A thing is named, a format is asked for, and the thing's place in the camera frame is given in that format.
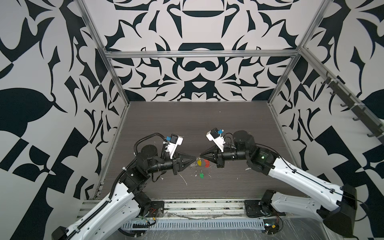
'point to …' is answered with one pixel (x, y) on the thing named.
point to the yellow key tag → (199, 162)
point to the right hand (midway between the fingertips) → (202, 156)
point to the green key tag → (201, 175)
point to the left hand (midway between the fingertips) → (196, 157)
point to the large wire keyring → (200, 168)
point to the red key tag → (207, 163)
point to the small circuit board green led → (271, 226)
